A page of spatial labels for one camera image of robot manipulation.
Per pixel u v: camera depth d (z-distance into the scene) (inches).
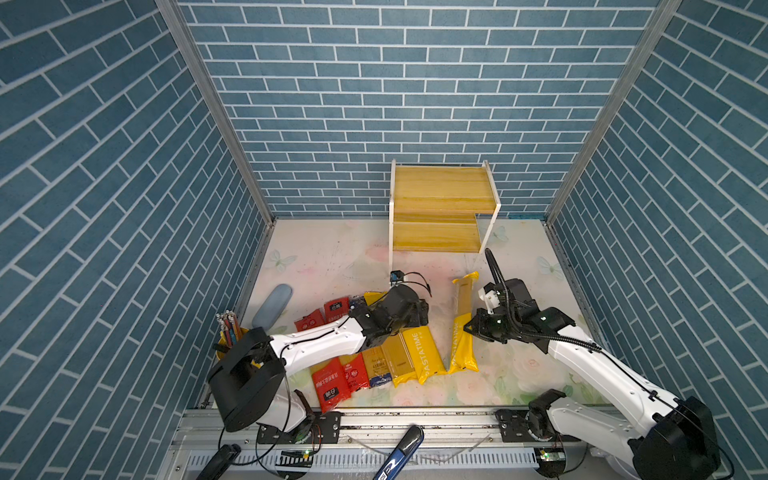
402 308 25.0
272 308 36.8
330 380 31.0
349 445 28.4
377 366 31.9
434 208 31.1
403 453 26.2
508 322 24.0
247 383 16.4
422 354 32.9
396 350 33.3
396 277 29.6
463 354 30.0
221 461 26.1
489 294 29.8
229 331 29.7
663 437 15.0
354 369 31.7
